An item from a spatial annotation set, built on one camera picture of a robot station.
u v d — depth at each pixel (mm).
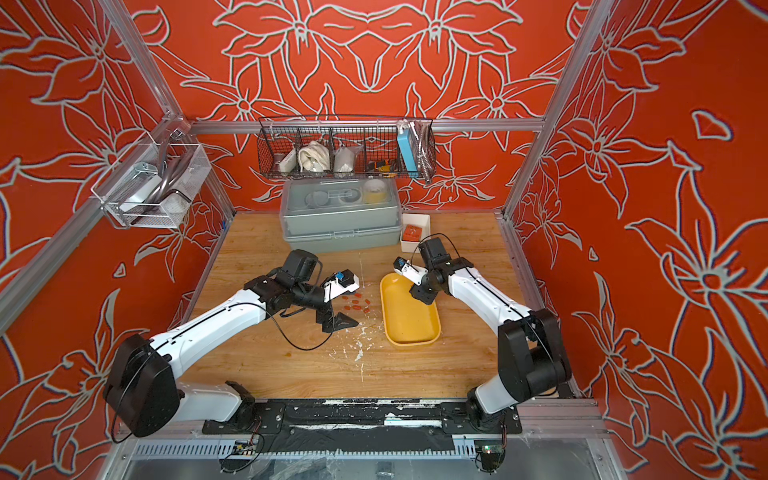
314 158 880
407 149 853
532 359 433
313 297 673
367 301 949
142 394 403
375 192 1028
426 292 778
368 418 743
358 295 951
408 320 901
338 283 658
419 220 1105
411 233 1041
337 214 928
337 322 673
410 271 781
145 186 700
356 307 931
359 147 976
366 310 925
